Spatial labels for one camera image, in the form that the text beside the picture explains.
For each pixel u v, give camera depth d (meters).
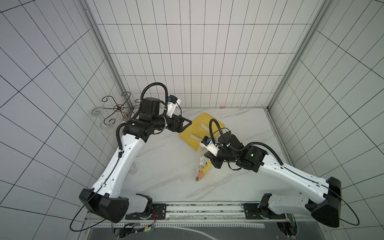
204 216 0.72
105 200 0.37
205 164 0.72
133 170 0.81
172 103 0.59
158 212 0.73
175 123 0.58
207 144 0.60
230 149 0.52
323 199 0.39
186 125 0.63
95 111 0.73
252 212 0.73
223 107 1.22
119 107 0.78
